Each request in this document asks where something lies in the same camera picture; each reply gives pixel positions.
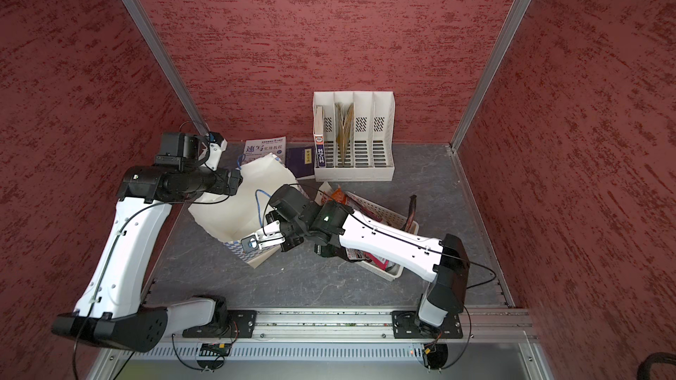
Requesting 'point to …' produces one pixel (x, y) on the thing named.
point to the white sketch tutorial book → (260, 148)
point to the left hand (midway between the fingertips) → (221, 182)
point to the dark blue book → (300, 160)
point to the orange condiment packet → (339, 196)
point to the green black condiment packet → (411, 212)
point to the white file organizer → (372, 157)
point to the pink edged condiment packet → (379, 261)
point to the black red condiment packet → (331, 250)
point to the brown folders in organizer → (343, 127)
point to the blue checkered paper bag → (235, 216)
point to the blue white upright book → (319, 124)
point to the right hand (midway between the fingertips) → (271, 228)
